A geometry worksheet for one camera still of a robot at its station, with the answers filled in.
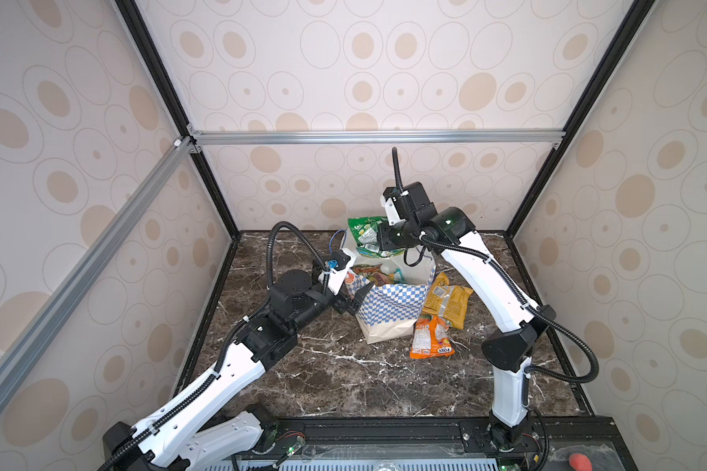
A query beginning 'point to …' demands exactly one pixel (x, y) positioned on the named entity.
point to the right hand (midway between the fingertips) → (389, 233)
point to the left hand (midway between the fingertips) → (365, 269)
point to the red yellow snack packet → (375, 274)
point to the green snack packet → (366, 231)
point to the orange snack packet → (429, 338)
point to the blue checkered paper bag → (392, 308)
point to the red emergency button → (579, 462)
